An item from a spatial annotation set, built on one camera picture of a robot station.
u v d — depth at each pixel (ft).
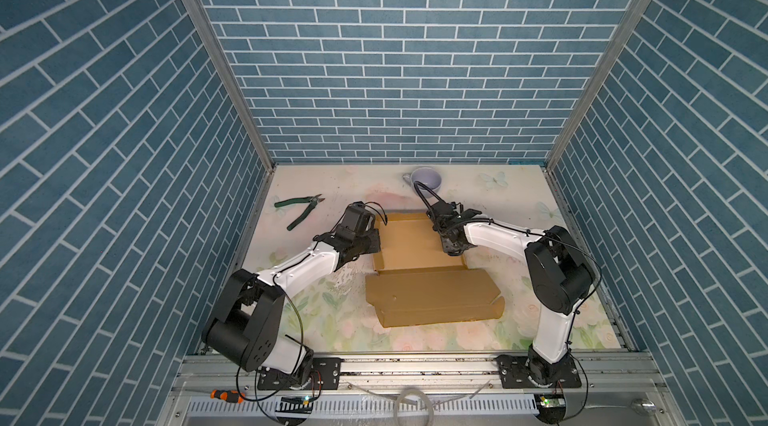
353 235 2.23
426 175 3.64
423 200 2.58
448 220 2.46
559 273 1.63
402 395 2.31
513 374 2.41
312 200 3.55
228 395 2.27
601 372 2.49
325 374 2.40
